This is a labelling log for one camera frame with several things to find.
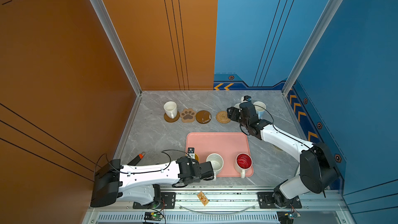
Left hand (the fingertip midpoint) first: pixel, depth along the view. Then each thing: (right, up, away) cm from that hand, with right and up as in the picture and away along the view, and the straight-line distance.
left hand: (195, 174), depth 77 cm
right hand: (+20, +31, +12) cm, 39 cm away
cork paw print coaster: (-6, +27, +29) cm, 40 cm away
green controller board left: (-19, -17, -6) cm, 26 cm away
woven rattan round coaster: (+17, +26, +28) cm, 42 cm away
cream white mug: (-17, +32, +23) cm, 43 cm away
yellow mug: (+1, +8, +1) cm, 8 cm away
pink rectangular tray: (+23, +8, +19) cm, 31 cm away
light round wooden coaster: (-20, +25, +26) cm, 41 cm away
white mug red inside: (+25, +3, +7) cm, 27 cm away
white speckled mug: (+12, +3, +6) cm, 14 cm away
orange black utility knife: (-34, +3, +8) cm, 35 cm away
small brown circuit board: (+4, -10, -3) cm, 11 cm away
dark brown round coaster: (+4, +26, +29) cm, 40 cm away
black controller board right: (+42, -17, -7) cm, 45 cm away
